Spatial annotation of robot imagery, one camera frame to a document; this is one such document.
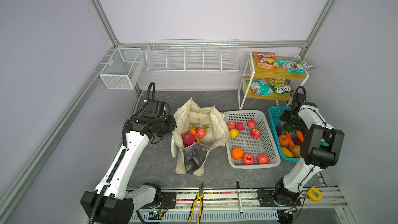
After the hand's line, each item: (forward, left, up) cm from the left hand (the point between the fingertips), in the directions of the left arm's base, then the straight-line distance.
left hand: (176, 127), depth 74 cm
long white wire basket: (+48, -9, +8) cm, 49 cm away
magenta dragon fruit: (-2, -5, -9) cm, 11 cm away
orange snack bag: (+32, -51, +13) cm, 62 cm away
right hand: (+6, -67, -14) cm, 68 cm away
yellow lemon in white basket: (+4, -31, -17) cm, 36 cm away
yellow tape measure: (-29, -65, -20) cm, 74 cm away
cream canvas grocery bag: (-12, -6, -12) cm, 18 cm away
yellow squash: (-10, -58, -17) cm, 61 cm away
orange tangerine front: (-9, -31, -16) cm, 36 cm away
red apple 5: (+9, -36, -18) cm, 41 cm away
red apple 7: (+3, -44, -17) cm, 48 cm away
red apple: (+4, -12, -13) cm, 18 cm away
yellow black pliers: (-26, -9, -22) cm, 36 cm away
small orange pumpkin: (-2, -60, -17) cm, 62 cm away
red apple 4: (+10, -31, -18) cm, 37 cm away
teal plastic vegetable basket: (+12, -57, -10) cm, 59 cm away
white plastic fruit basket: (-1, -41, -21) cm, 47 cm away
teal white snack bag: (+28, -51, -4) cm, 58 cm away
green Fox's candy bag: (+28, -64, -4) cm, 70 cm away
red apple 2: (-13, -44, -17) cm, 48 cm away
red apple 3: (-12, -36, -17) cm, 42 cm away
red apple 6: (+10, -44, -18) cm, 48 cm away
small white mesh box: (+46, +37, +1) cm, 60 cm away
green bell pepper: (+6, -65, -17) cm, 68 cm away
